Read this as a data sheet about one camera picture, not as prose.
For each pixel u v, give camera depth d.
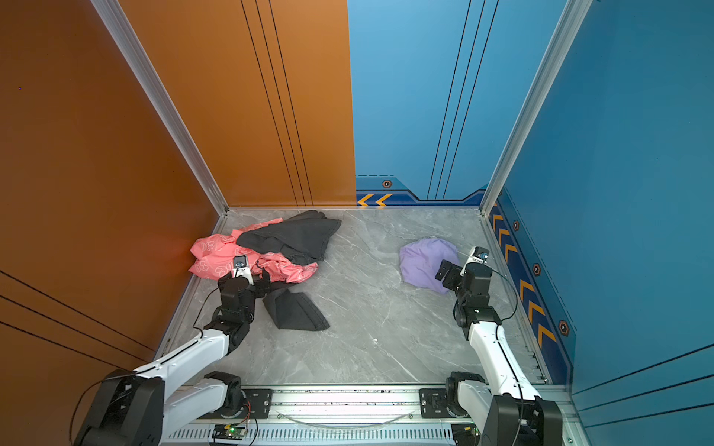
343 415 0.73
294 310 0.89
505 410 0.40
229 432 0.71
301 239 0.96
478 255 0.72
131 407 0.45
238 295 0.65
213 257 0.96
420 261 0.97
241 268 0.72
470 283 0.63
